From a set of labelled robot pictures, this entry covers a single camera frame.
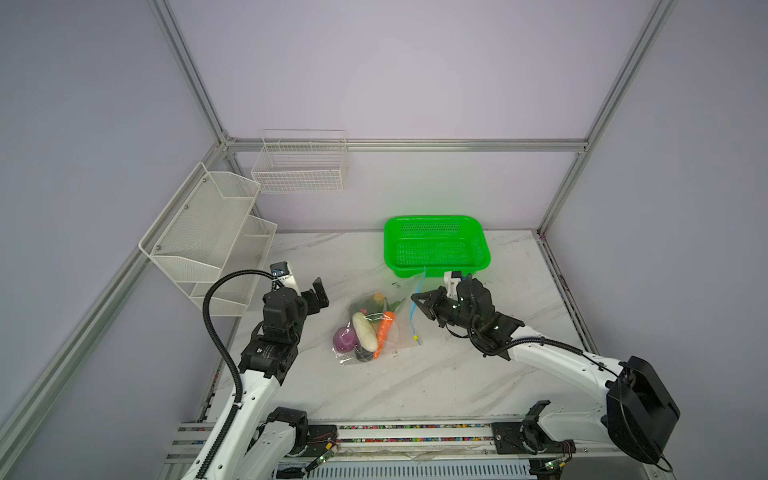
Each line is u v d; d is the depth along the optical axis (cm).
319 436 74
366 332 83
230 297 76
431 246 117
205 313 51
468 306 58
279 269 63
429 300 70
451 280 76
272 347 52
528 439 66
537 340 53
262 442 57
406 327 84
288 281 65
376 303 88
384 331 86
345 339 84
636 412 40
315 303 68
